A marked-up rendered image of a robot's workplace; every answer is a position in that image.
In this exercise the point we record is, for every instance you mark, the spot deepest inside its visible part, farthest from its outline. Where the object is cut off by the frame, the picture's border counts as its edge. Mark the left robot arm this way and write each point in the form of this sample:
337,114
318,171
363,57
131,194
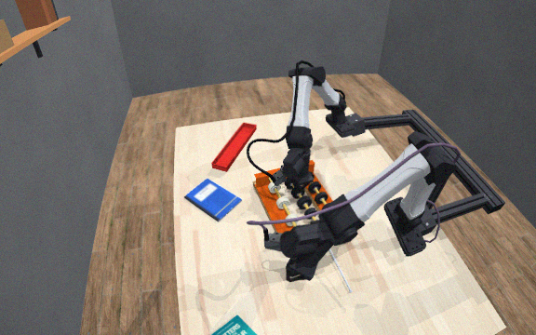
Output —
340,225

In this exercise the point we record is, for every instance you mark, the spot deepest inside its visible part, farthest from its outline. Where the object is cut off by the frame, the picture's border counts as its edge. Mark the teal paperback book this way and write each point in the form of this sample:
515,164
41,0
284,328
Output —
235,326

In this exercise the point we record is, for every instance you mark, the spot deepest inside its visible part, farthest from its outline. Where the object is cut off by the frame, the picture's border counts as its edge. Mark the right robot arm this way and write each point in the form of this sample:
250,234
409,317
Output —
300,139

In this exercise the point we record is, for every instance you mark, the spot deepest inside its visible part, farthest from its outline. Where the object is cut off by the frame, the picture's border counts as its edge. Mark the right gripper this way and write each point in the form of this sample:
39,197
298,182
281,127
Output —
304,177

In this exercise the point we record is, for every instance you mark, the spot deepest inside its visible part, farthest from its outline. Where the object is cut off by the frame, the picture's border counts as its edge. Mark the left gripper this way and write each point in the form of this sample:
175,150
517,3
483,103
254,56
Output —
303,266

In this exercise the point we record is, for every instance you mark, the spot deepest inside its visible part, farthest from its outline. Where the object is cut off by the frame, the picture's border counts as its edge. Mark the blue notebook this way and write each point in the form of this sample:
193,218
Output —
214,200

